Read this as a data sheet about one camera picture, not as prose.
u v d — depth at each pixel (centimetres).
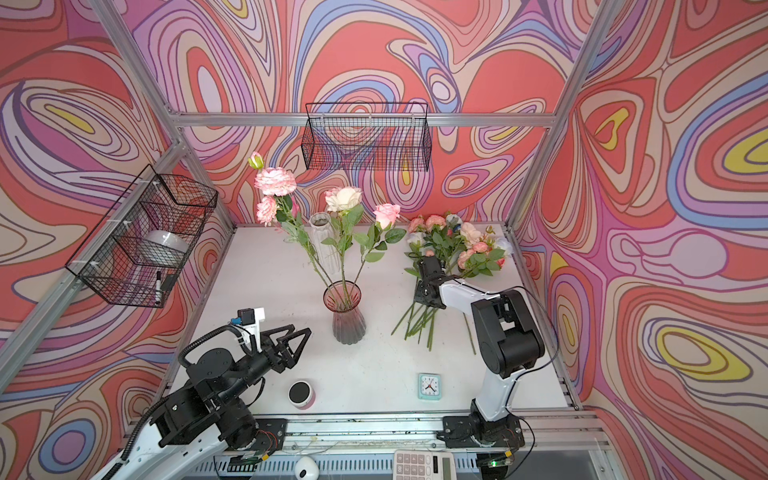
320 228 88
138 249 70
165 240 73
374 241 70
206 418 51
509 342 49
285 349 59
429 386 79
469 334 91
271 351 59
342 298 79
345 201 67
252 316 60
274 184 57
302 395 75
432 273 77
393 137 96
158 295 72
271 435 72
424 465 69
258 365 59
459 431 73
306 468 67
